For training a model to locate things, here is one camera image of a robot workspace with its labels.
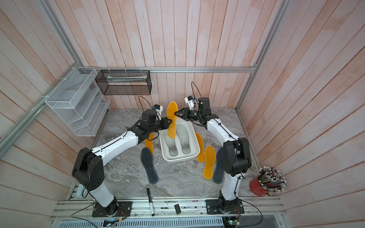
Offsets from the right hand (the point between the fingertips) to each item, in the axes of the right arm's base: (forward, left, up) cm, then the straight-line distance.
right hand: (175, 114), depth 84 cm
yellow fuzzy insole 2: (-8, +18, -21) cm, 29 cm away
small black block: (-46, -2, -25) cm, 52 cm away
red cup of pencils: (-35, -47, -8) cm, 59 cm away
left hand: (-4, +1, -3) cm, 5 cm away
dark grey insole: (-19, +18, -23) cm, 35 cm away
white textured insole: (-5, +4, -24) cm, 25 cm away
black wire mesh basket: (+31, +39, +2) cm, 50 cm away
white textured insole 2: (+2, -4, -23) cm, 23 cm away
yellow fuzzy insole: (+2, +2, +2) cm, 4 cm away
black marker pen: (-44, +12, -23) cm, 51 cm away
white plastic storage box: (-16, -4, -24) cm, 29 cm away
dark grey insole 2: (-28, -27, -25) cm, 46 cm away
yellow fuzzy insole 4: (-16, -23, -25) cm, 37 cm away
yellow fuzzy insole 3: (-16, -17, -24) cm, 33 cm away
